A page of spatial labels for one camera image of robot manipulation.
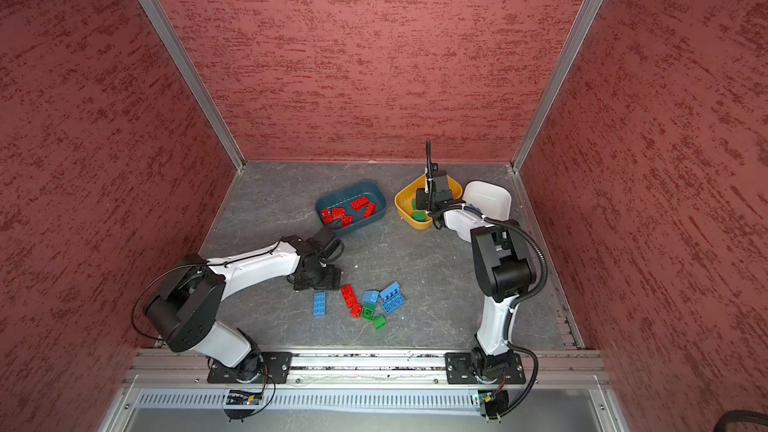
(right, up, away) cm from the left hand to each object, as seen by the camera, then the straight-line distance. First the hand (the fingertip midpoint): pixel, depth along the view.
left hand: (323, 290), depth 87 cm
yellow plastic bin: (+25, +26, +20) cm, 41 cm away
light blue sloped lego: (+14, -1, -3) cm, 15 cm away
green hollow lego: (+14, -4, -5) cm, 15 cm away
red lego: (+8, +25, +20) cm, 33 cm away
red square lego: (+5, +19, +15) cm, 25 cm away
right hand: (+31, +28, +13) cm, 43 cm away
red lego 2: (-3, +21, +16) cm, 27 cm away
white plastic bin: (+58, +26, +22) cm, 68 cm away
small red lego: (+13, +23, +18) cm, 31 cm away
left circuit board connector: (-18, -22, -14) cm, 31 cm away
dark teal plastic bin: (+2, +27, +20) cm, 34 cm away
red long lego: (+8, -1, -2) cm, 8 cm away
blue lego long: (0, -3, -4) cm, 5 cm away
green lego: (+30, +21, +12) cm, 39 cm away
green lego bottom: (+17, -7, -6) cm, 19 cm away
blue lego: (+20, 0, -2) cm, 20 cm away
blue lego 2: (+21, -3, -2) cm, 21 cm away
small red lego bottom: (+10, -4, -6) cm, 12 cm away
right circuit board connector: (+46, -22, -16) cm, 53 cm away
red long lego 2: (0, +21, +21) cm, 30 cm away
